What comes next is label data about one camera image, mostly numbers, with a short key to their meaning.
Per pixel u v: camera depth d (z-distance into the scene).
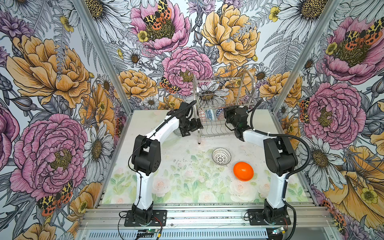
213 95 1.16
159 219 0.73
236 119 0.79
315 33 0.81
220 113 0.97
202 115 1.02
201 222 0.74
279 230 0.72
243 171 0.87
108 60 0.92
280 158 0.54
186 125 0.81
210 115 1.03
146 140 0.55
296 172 0.52
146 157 0.55
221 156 0.94
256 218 0.74
